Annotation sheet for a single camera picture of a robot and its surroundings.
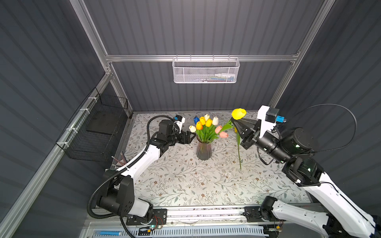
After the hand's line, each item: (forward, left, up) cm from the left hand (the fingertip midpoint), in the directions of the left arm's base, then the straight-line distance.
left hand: (193, 135), depth 81 cm
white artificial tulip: (+5, -7, +10) cm, 13 cm away
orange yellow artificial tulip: (-1, -3, +9) cm, 10 cm away
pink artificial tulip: (-5, -15, +6) cm, 17 cm away
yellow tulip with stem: (+2, -5, +10) cm, 11 cm away
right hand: (-16, -14, +31) cm, 38 cm away
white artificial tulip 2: (-2, +1, +9) cm, 9 cm away
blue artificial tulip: (+3, -2, +9) cm, 10 cm away
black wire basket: (-4, +50, +7) cm, 51 cm away
